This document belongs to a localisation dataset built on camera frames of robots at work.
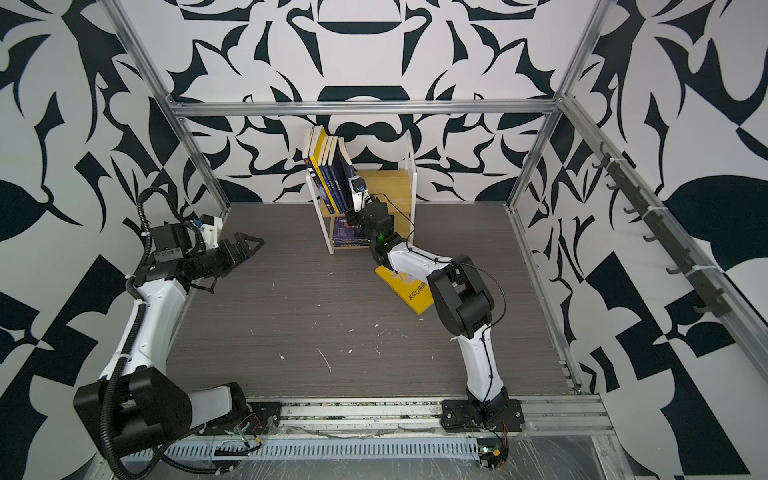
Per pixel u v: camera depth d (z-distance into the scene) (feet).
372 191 2.54
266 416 2.44
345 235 3.32
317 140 2.60
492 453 2.33
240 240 2.29
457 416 2.44
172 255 1.95
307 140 2.60
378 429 2.43
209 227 2.36
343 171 2.84
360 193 2.49
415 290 3.15
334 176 2.60
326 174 2.59
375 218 2.33
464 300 1.78
